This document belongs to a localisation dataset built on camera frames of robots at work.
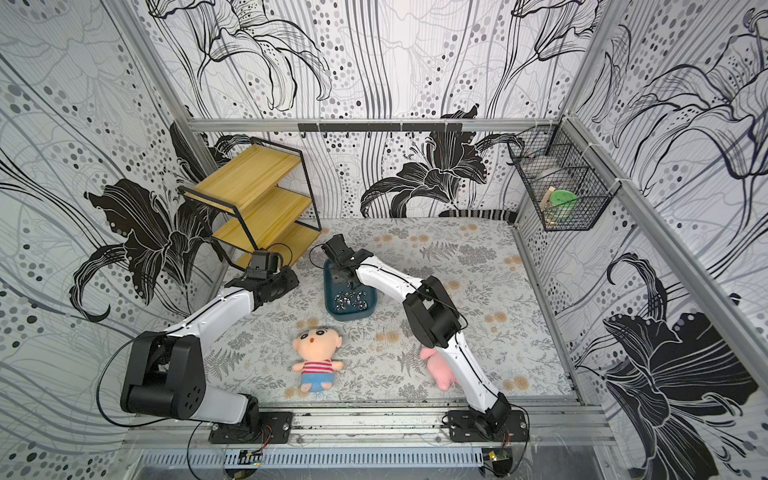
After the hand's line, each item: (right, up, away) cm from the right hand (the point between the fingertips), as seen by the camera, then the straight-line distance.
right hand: (346, 266), depth 99 cm
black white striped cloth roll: (+62, +20, +19) cm, 68 cm away
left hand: (-14, -4, -8) cm, 16 cm away
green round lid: (+60, +20, -20) cm, 67 cm away
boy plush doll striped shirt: (-5, -20, -20) cm, 29 cm away
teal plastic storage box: (+3, -14, -9) cm, 17 cm away
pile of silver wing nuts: (+2, -10, -4) cm, 11 cm away
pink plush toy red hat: (+28, -25, -24) cm, 44 cm away
